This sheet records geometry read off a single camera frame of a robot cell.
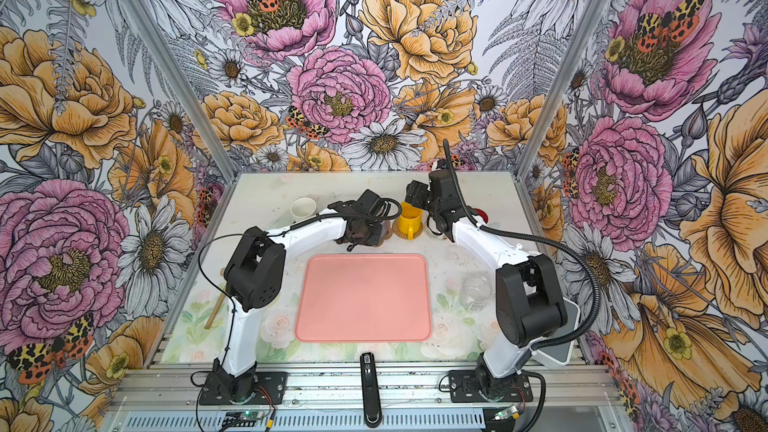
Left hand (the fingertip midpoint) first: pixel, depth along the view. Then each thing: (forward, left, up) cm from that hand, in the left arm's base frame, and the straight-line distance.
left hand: (369, 243), depth 96 cm
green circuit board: (-44, +28, -5) cm, 52 cm away
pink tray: (-16, +1, -5) cm, 17 cm away
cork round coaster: (+8, -9, -4) cm, 12 cm away
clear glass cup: (-14, -32, -5) cm, 35 cm away
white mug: (+13, +22, +3) cm, 26 cm away
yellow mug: (+6, -13, +5) cm, 15 cm away
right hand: (+8, -15, +14) cm, 22 cm away
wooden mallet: (-22, +44, -5) cm, 50 cm away
